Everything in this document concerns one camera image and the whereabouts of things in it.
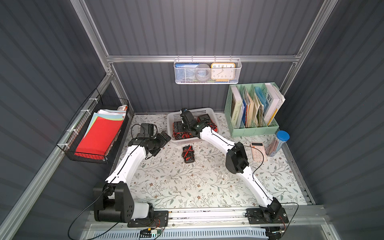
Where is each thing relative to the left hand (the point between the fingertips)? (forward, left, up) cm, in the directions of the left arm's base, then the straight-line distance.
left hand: (164, 141), depth 85 cm
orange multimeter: (+9, -7, +2) cm, 12 cm away
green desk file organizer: (+22, -56, +4) cm, 60 cm away
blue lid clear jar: (-1, -65, +5) cm, 65 cm away
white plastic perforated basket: (+26, -1, -8) cm, 27 cm away
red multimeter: (+23, -26, -6) cm, 35 cm away
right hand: (+17, -9, -3) cm, 20 cm away
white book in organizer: (+24, -69, +9) cm, 74 cm away
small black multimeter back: (-2, -14, -12) cm, 18 cm away
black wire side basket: (+10, +34, +18) cm, 40 cm away
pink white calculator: (-1, -58, -15) cm, 60 cm away
